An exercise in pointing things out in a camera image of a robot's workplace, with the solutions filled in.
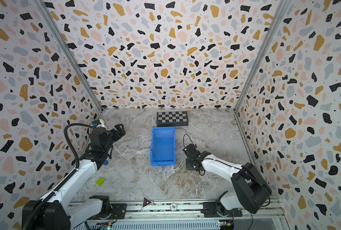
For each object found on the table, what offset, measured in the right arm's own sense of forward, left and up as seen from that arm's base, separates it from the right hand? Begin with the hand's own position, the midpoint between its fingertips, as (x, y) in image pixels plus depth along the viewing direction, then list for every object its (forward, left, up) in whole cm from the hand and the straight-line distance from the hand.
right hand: (190, 162), depth 89 cm
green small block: (-12, +52, -1) cm, 54 cm away
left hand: (+12, +41, +21) cm, 48 cm away
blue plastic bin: (+13, +18, -3) cm, 23 cm away
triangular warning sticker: (-22, +24, -1) cm, 33 cm away
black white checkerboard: (+37, +13, -1) cm, 39 cm away
